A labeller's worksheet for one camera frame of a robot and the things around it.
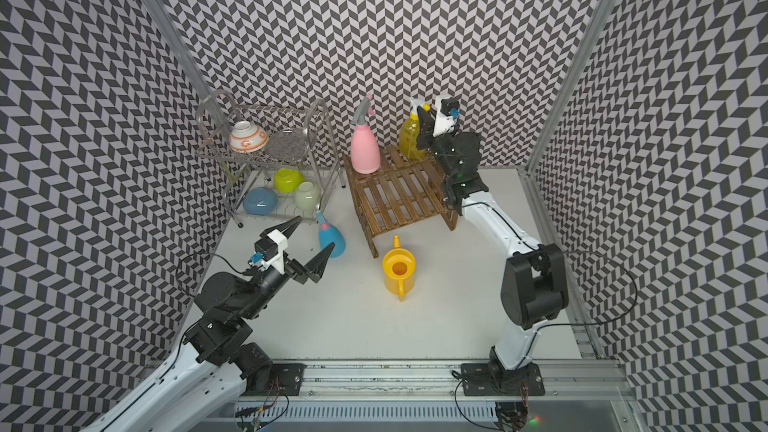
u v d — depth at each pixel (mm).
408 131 785
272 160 868
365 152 771
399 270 811
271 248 496
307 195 982
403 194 937
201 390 561
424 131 658
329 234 879
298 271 578
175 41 843
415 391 722
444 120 625
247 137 837
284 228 599
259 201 965
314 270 563
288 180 1031
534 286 461
